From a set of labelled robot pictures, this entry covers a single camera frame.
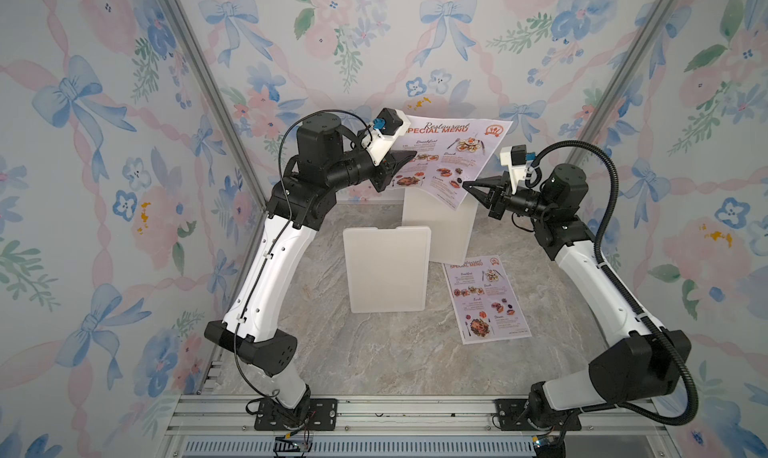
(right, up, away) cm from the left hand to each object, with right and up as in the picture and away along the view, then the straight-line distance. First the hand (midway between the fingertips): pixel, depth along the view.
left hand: (409, 143), depth 57 cm
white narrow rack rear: (+15, -17, +36) cm, 42 cm away
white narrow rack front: (-4, -27, +24) cm, 37 cm away
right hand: (+14, -6, +10) cm, 18 cm away
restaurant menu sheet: (+26, -39, +37) cm, 60 cm away
